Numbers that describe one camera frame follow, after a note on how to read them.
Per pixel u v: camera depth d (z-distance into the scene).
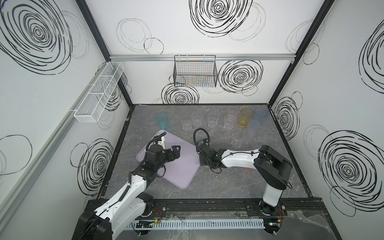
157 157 0.62
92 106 0.73
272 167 0.50
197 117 1.08
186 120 1.06
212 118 1.06
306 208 0.75
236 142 0.99
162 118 1.00
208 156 0.70
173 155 0.73
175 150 0.74
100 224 0.40
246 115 0.96
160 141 0.75
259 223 0.71
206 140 0.83
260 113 1.16
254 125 0.99
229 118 1.07
